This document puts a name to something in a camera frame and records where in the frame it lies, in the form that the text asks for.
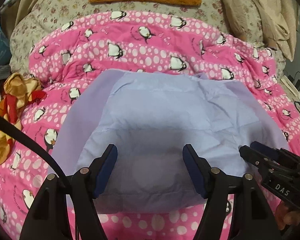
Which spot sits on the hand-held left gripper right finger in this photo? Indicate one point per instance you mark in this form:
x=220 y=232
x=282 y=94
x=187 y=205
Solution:
x=192 y=170

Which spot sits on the white power strip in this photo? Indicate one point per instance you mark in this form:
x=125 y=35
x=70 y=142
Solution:
x=291 y=83

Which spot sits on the person's right hand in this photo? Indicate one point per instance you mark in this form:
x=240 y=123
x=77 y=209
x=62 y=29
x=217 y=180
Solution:
x=291 y=216

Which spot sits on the purple fleece jacket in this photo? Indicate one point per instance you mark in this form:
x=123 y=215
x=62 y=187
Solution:
x=165 y=110

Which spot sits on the floral quilt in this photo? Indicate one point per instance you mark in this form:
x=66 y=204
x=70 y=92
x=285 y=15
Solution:
x=62 y=10

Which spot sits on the orange yellow printed cloth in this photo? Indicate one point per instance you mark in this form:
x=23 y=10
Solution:
x=15 y=87

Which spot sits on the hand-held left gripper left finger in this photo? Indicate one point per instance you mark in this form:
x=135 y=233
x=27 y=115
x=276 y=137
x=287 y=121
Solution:
x=106 y=165

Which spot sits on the pink penguin print blanket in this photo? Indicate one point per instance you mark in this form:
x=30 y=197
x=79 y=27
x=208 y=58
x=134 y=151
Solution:
x=145 y=52

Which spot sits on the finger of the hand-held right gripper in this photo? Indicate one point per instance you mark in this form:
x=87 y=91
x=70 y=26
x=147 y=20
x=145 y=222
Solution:
x=282 y=156
x=252 y=156

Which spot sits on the beige blanket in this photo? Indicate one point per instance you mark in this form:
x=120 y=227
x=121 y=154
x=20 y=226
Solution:
x=272 y=10

